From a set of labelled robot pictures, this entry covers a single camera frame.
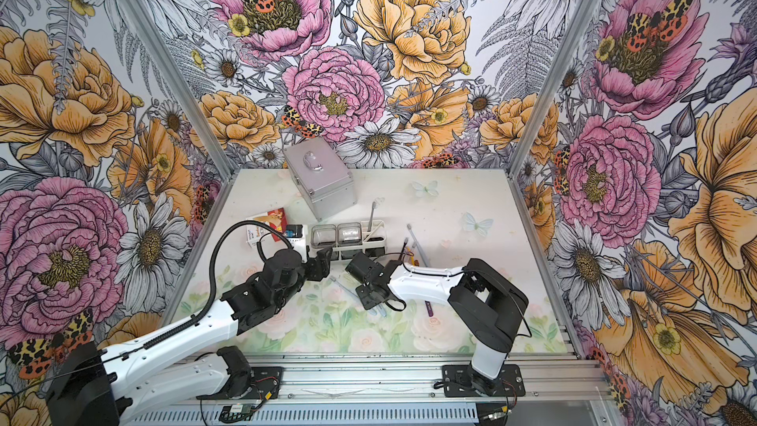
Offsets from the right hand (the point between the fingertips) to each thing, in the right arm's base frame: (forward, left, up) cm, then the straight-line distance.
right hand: (374, 300), depth 88 cm
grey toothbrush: (+21, 0, +12) cm, 24 cm away
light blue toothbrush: (+6, +12, 0) cm, 14 cm away
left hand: (+7, +14, +14) cm, 21 cm away
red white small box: (+27, +33, +4) cm, 43 cm away
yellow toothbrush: (+14, -12, 0) cm, 19 cm away
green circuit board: (-26, +34, -3) cm, 43 cm away
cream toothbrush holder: (+16, +2, +9) cm, 18 cm away
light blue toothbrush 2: (-5, -1, +6) cm, 8 cm away
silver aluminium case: (+39, +17, +14) cm, 44 cm away
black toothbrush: (+20, -10, -2) cm, 23 cm away
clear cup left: (+22, +17, +1) cm, 28 cm away
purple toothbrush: (-3, -16, -1) cm, 16 cm away
